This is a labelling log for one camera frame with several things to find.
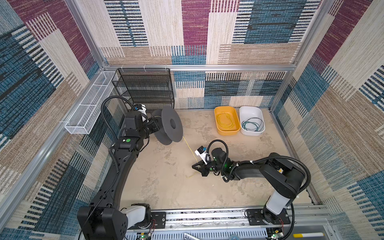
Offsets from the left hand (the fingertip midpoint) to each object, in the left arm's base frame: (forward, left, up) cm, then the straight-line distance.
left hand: (157, 116), depth 76 cm
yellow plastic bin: (+9, -37, -25) cm, 45 cm away
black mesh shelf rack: (+38, +12, -11) cm, 42 cm away
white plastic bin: (+31, -60, -30) cm, 74 cm away
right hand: (-17, -18, -26) cm, 36 cm away
